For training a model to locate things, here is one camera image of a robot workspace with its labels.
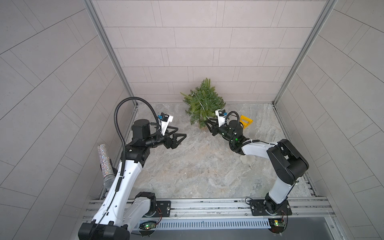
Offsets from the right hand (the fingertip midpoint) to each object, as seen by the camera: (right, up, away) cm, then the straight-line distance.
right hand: (206, 121), depth 85 cm
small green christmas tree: (-3, +10, -6) cm, 12 cm away
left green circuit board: (-27, -45, -20) cm, 56 cm away
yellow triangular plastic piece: (+28, -3, +18) cm, 34 cm away
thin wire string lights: (-4, +10, -8) cm, 14 cm away
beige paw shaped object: (+24, -22, 0) cm, 32 cm away
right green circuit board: (+32, -47, -17) cm, 60 cm away
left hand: (-12, -5, -16) cm, 20 cm away
